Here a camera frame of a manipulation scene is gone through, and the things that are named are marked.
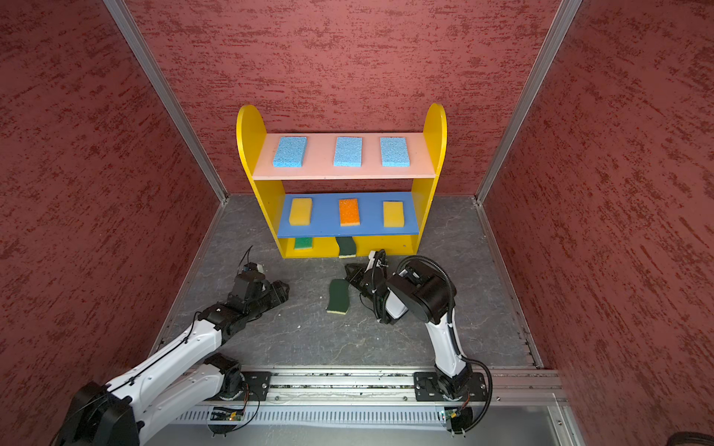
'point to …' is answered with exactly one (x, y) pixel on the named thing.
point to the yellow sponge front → (300, 212)
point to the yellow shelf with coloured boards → (346, 194)
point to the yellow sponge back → (393, 214)
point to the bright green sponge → (303, 243)
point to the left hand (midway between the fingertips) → (281, 296)
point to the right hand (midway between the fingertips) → (343, 268)
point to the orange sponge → (349, 213)
